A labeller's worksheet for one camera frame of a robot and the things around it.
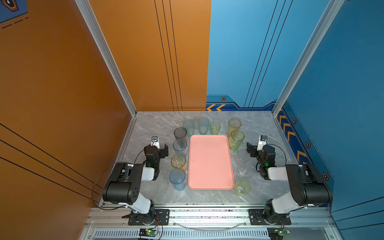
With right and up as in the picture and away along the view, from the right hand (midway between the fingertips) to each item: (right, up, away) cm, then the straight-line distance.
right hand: (256, 143), depth 94 cm
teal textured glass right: (-33, +12, +7) cm, 36 cm away
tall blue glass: (-48, -16, -18) cm, 54 cm away
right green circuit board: (+1, -40, -23) cm, 46 cm away
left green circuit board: (-61, -40, -23) cm, 77 cm away
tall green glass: (-12, +4, +1) cm, 13 cm away
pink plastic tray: (-30, -13, -3) cm, 32 cm away
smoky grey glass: (-48, +7, -3) cm, 49 cm away
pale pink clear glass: (-8, -9, +2) cm, 12 cm away
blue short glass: (-48, -2, -2) cm, 48 cm away
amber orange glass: (-48, -9, -9) cm, 50 cm away
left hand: (-63, 0, +1) cm, 63 cm away
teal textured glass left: (-43, +12, +7) cm, 45 cm away
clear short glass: (-10, -15, -8) cm, 20 cm away
